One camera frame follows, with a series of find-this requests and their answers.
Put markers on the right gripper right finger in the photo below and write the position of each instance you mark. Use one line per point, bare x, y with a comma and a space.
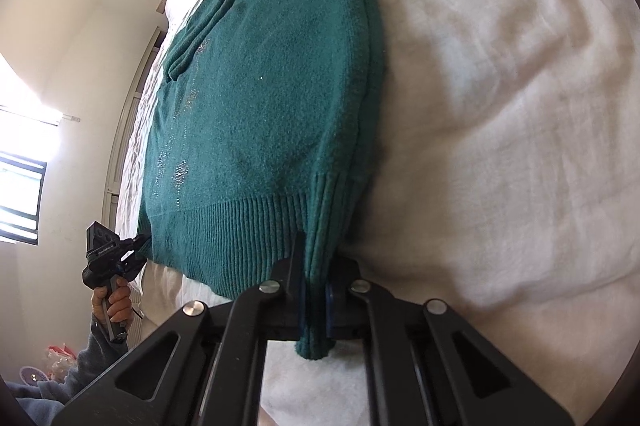
425, 364

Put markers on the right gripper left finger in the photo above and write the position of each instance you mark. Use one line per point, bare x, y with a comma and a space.
204, 365

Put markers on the green knit sweater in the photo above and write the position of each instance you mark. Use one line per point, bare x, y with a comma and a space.
263, 129

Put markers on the grey sleeved left forearm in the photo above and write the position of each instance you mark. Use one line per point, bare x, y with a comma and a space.
43, 401

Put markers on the person's left hand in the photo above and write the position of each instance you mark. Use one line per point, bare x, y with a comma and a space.
114, 308

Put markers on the pink items on floor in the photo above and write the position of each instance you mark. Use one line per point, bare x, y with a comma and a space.
57, 362

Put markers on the window with dark frame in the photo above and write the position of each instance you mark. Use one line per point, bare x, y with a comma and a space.
21, 193

